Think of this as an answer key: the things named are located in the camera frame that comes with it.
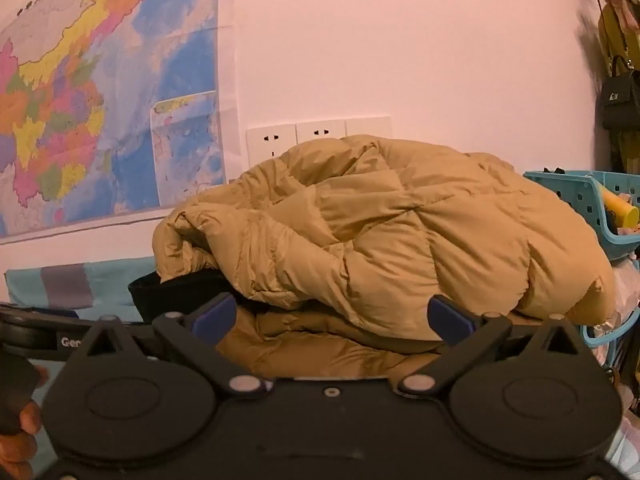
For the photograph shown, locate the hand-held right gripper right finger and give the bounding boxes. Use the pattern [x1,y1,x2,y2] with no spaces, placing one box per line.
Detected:
[395,294,596,399]

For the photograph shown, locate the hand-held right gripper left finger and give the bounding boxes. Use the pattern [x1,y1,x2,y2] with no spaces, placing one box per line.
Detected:
[66,292,268,400]

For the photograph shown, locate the tan puffer jacket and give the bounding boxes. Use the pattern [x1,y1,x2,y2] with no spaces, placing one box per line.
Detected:
[128,134,617,380]

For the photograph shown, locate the person's left hand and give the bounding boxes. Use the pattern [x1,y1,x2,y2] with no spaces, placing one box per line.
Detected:
[0,366,49,480]

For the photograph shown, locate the teal grey patterned bed sheet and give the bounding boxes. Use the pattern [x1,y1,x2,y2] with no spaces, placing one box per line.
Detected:
[4,255,162,327]

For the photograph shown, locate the blue plastic basket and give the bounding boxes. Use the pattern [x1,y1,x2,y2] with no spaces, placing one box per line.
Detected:
[522,170,640,262]
[580,305,640,349]

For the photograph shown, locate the white plastic bag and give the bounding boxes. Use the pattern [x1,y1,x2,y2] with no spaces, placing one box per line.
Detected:
[606,259,640,323]

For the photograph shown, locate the yellow bottle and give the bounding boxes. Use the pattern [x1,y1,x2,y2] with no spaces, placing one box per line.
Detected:
[602,187,640,229]

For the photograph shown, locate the black handbag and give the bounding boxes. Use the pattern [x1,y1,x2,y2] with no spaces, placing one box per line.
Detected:
[600,55,640,132]

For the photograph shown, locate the olive yellow hanging garment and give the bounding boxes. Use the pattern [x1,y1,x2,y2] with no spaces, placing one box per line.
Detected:
[597,4,640,173]

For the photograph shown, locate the white wall socket plate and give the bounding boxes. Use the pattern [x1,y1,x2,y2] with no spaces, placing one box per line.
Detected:
[295,120,347,147]
[246,124,299,173]

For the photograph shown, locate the colourful wall map poster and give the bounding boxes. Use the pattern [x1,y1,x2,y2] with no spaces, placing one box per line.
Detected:
[0,0,238,245]

